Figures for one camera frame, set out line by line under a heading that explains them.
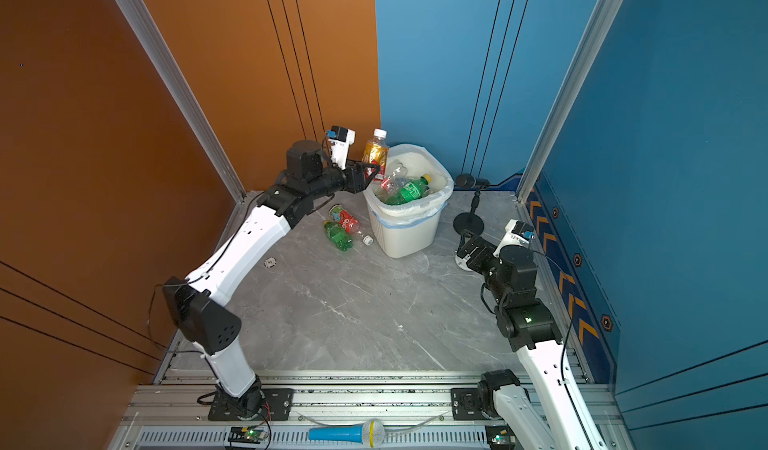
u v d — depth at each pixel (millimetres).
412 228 852
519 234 590
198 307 440
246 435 704
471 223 1083
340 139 635
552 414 408
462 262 977
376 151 709
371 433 661
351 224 1044
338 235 1050
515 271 484
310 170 585
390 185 910
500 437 710
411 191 835
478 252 612
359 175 655
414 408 742
